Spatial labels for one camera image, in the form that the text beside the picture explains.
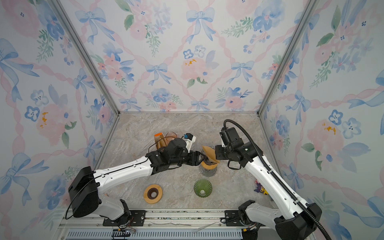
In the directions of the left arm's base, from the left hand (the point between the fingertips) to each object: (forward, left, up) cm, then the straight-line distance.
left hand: (203, 156), depth 74 cm
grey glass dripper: (+1, -3, -9) cm, 10 cm away
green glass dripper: (-9, -1, -20) cm, 22 cm away
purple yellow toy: (-10, -31, -18) cm, 37 cm away
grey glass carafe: (-2, -4, -16) cm, 17 cm away
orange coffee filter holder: (+16, +25, -10) cm, 32 cm away
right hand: (+3, -8, 0) cm, 9 cm away
